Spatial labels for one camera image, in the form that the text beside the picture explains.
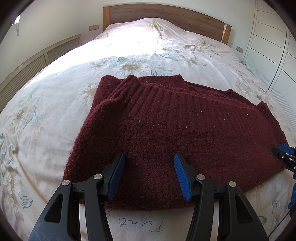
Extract wooden bed headboard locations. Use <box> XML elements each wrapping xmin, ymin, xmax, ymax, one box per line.
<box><xmin>103</xmin><ymin>4</ymin><xmax>232</xmax><ymax>44</ymax></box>

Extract window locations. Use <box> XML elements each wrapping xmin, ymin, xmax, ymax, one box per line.
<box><xmin>13</xmin><ymin>16</ymin><xmax>22</xmax><ymax>36</ymax></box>

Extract beige slatted radiator cover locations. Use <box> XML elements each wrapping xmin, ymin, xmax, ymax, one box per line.
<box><xmin>0</xmin><ymin>34</ymin><xmax>82</xmax><ymax>112</ymax></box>

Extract bed with floral duvet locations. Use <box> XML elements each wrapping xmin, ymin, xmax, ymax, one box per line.
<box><xmin>0</xmin><ymin>17</ymin><xmax>296</xmax><ymax>241</ymax></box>

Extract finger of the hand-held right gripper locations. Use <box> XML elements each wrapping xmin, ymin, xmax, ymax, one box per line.
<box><xmin>271</xmin><ymin>143</ymin><xmax>296</xmax><ymax>163</ymax></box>

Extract white wardrobe doors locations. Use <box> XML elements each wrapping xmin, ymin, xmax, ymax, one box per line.
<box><xmin>244</xmin><ymin>0</ymin><xmax>296</xmax><ymax>130</ymax></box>

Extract dark red knit sweater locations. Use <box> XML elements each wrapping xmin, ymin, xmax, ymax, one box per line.
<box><xmin>62</xmin><ymin>74</ymin><xmax>289</xmax><ymax>211</ymax></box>

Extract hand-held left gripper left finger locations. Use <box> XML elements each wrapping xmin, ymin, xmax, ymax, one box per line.
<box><xmin>28</xmin><ymin>152</ymin><xmax>126</xmax><ymax>241</ymax></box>

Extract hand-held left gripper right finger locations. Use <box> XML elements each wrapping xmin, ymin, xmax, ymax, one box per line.
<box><xmin>173</xmin><ymin>152</ymin><xmax>270</xmax><ymax>241</ymax></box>

